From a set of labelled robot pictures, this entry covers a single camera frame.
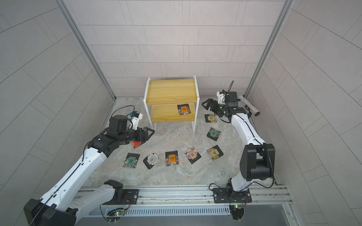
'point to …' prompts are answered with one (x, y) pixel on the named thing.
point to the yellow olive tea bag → (214, 152)
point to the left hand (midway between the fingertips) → (152, 130)
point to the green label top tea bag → (131, 160)
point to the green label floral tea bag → (213, 133)
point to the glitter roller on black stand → (250, 108)
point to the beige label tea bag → (210, 118)
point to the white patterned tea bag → (151, 160)
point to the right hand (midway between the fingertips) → (207, 105)
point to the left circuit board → (114, 214)
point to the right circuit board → (237, 211)
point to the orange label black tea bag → (171, 157)
